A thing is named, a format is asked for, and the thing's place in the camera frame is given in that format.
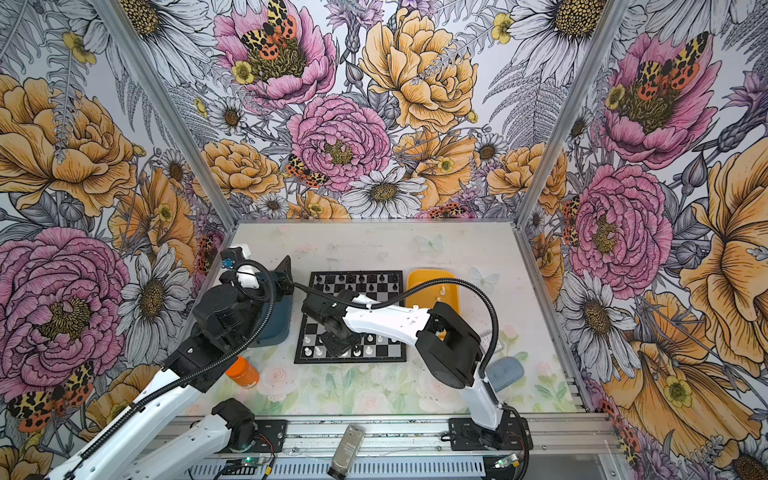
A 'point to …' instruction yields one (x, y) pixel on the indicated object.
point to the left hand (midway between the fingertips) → (272, 268)
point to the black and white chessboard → (378, 289)
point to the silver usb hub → (347, 452)
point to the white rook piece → (308, 351)
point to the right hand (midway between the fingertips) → (347, 353)
